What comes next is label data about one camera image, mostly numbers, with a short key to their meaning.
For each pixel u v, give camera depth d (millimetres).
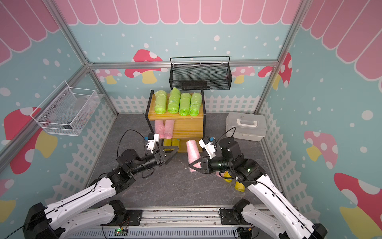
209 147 596
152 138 634
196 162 607
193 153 626
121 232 727
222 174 568
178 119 715
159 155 579
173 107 715
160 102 737
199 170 584
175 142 984
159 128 833
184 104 726
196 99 742
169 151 581
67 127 683
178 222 734
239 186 811
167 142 968
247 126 966
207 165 546
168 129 829
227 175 499
